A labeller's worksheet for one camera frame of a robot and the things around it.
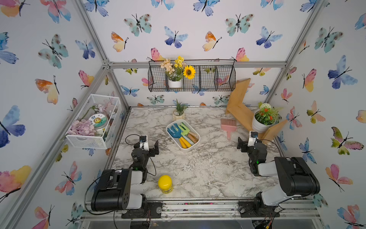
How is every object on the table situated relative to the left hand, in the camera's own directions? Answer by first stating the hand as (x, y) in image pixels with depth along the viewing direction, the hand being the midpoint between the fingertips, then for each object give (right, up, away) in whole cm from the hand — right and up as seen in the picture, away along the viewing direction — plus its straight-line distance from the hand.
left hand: (151, 139), depth 90 cm
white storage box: (+21, +1, +9) cm, 23 cm away
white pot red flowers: (+67, +13, -7) cm, 69 cm away
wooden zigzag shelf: (+61, +20, +22) cm, 68 cm away
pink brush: (+54, +8, +19) cm, 57 cm away
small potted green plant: (+16, +17, +20) cm, 31 cm away
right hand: (+62, +2, +2) cm, 62 cm away
